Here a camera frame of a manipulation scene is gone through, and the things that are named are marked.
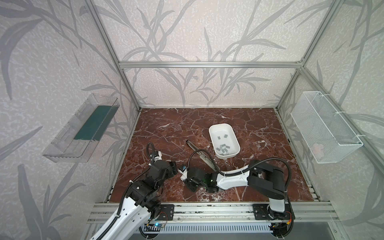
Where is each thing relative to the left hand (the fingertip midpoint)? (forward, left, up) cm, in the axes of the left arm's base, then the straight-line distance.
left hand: (174, 160), depth 79 cm
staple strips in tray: (+16, -29, -12) cm, 35 cm away
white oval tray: (+18, -31, -11) cm, 37 cm away
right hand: (-4, -5, -10) cm, 12 cm away
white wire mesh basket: (+2, -69, +23) cm, 72 cm away
